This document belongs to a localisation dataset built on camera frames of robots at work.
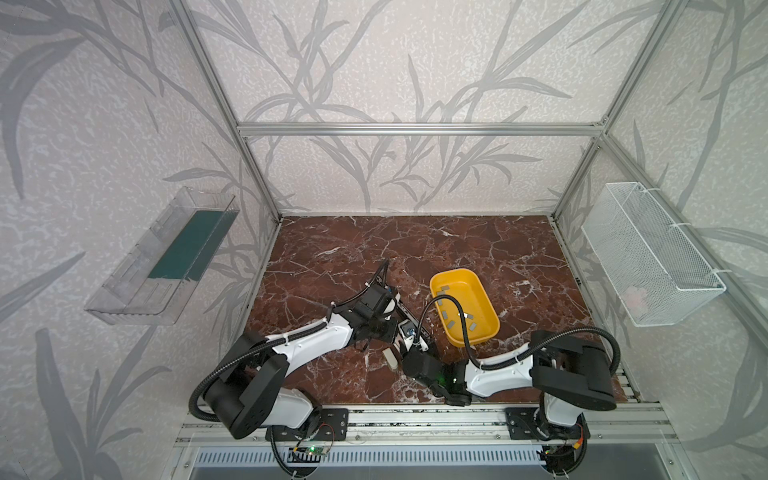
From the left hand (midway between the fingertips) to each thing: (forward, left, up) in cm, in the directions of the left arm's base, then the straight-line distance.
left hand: (401, 322), depth 87 cm
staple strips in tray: (+1, -22, -5) cm, 23 cm away
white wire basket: (-2, -54, +30) cm, 62 cm away
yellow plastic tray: (+2, -25, -5) cm, 26 cm away
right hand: (-3, -1, 0) cm, 3 cm away
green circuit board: (-31, +20, -4) cm, 37 cm away
